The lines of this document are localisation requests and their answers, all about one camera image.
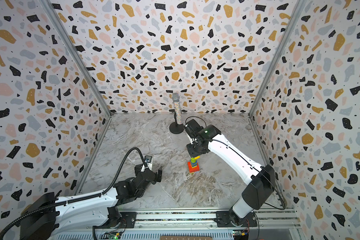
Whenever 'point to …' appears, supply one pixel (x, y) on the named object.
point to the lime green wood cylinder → (193, 160)
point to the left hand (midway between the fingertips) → (155, 164)
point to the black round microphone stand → (174, 127)
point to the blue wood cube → (194, 164)
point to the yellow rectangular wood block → (197, 157)
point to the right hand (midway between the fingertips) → (191, 149)
